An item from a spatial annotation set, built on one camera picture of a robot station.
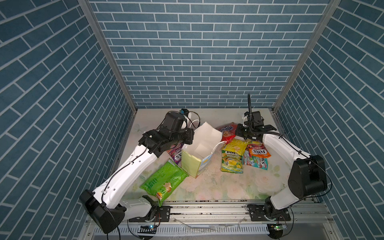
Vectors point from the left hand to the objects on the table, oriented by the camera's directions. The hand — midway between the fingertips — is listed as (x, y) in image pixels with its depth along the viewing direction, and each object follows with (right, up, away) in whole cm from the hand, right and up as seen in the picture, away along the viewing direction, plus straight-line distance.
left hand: (194, 132), depth 71 cm
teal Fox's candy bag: (+36, -19, +18) cm, 45 cm away
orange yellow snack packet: (+39, -13, +21) cm, 46 cm away
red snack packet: (+21, -1, +23) cm, 32 cm away
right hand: (+24, +1, +19) cm, 30 cm away
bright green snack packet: (-16, -26, +11) cm, 33 cm away
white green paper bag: (0, -10, -4) cm, 11 cm away
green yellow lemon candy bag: (+22, -19, +18) cm, 34 cm away
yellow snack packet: (+27, -10, +24) cm, 37 cm away
